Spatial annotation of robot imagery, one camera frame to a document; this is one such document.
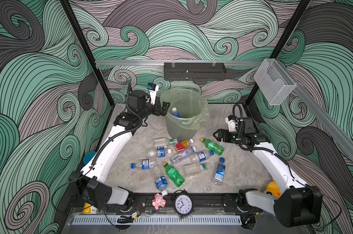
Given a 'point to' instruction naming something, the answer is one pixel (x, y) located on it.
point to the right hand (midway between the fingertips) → (218, 135)
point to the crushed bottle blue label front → (161, 183)
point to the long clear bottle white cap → (176, 157)
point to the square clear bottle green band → (195, 168)
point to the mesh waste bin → (180, 133)
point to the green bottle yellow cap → (213, 146)
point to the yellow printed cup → (89, 209)
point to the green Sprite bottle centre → (177, 179)
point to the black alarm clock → (183, 203)
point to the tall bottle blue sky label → (219, 174)
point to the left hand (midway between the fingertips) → (161, 98)
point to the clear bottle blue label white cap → (160, 152)
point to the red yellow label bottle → (183, 144)
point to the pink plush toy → (158, 201)
